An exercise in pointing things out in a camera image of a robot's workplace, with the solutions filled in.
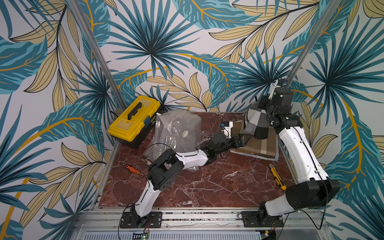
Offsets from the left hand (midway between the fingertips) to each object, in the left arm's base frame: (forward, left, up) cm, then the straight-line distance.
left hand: (248, 138), depth 78 cm
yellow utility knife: (-13, -21, -21) cm, 33 cm away
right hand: (+14, -8, +17) cm, 23 cm away
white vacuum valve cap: (+15, +34, -17) cm, 41 cm away
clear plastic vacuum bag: (+18, +37, -19) cm, 46 cm away
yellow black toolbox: (+11, +63, -6) cm, 64 cm away
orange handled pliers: (-10, +62, -21) cm, 66 cm away
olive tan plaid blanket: (+4, -17, -16) cm, 23 cm away
